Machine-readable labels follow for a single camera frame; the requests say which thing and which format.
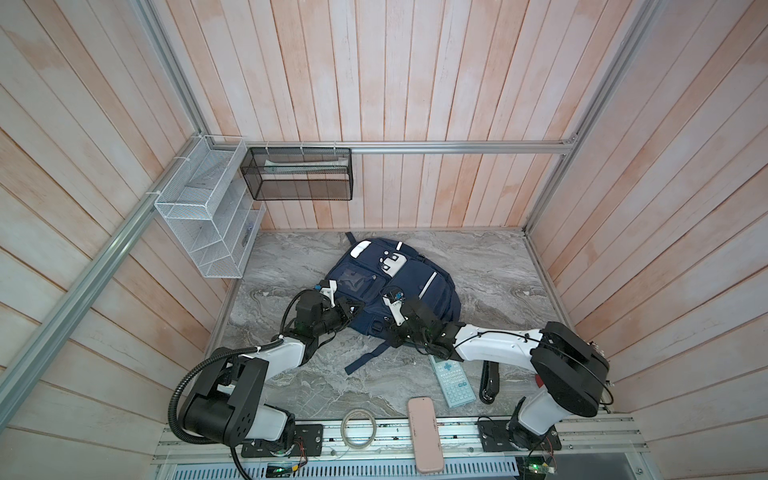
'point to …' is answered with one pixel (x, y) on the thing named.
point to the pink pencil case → (427, 447)
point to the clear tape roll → (358, 428)
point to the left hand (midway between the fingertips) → (365, 308)
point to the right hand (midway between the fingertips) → (384, 323)
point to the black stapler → (489, 382)
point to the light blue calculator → (453, 382)
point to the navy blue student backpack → (370, 266)
